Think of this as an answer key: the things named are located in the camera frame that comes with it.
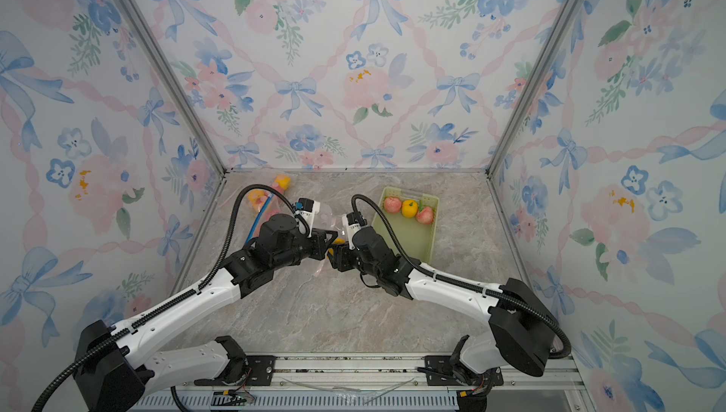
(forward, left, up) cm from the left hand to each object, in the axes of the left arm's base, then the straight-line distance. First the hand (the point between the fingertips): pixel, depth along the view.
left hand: (340, 234), depth 74 cm
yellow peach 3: (+27, +34, -17) cm, 46 cm away
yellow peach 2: (+35, +26, -18) cm, 47 cm away
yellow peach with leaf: (+23, -22, -18) cm, 37 cm away
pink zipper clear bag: (+21, +25, -13) cm, 35 cm away
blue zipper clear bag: (+23, +34, -22) cm, 47 cm away
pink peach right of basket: (+19, -28, -18) cm, 38 cm away
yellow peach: (-1, +1, -2) cm, 2 cm away
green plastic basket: (+20, -24, -20) cm, 37 cm away
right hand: (-1, +3, -6) cm, 6 cm away
